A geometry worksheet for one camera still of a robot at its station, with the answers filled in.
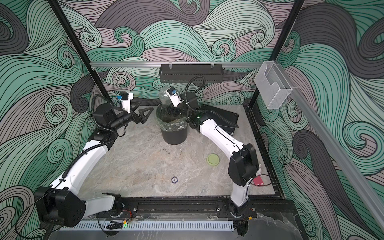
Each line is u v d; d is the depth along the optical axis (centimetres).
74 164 45
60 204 38
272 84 78
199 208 75
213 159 90
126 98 60
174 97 66
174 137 101
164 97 70
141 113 63
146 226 73
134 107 72
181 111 67
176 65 94
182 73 103
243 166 45
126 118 64
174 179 83
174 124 78
